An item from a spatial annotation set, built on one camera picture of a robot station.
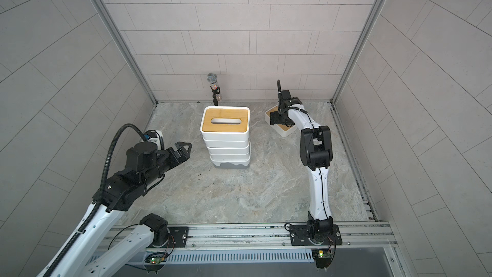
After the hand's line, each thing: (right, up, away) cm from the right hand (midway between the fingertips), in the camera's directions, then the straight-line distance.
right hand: (279, 119), depth 104 cm
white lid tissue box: (-24, -20, -20) cm, 37 cm away
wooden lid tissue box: (-24, -1, -35) cm, 42 cm away
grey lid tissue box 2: (-24, -17, -20) cm, 36 cm away
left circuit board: (-47, -48, -40) cm, 78 cm away
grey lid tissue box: (-24, -9, -33) cm, 41 cm away
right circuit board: (+11, -49, -36) cm, 62 cm away
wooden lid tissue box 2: (-24, -13, -25) cm, 37 cm away
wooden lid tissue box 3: (+1, -5, -7) cm, 9 cm away
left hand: (-38, -10, -34) cm, 52 cm away
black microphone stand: (-33, +20, -15) cm, 42 cm away
